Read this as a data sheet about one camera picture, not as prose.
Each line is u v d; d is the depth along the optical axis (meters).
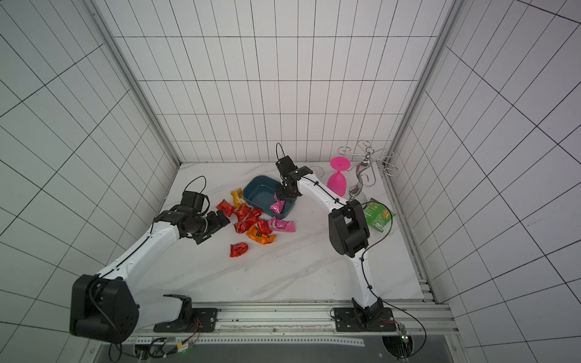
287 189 0.70
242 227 0.92
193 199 0.66
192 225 0.62
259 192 1.13
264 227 0.92
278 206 0.97
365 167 0.85
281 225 0.94
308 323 0.73
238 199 1.00
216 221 0.76
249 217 0.97
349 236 0.55
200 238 0.76
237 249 0.86
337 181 0.85
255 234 0.91
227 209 0.98
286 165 0.77
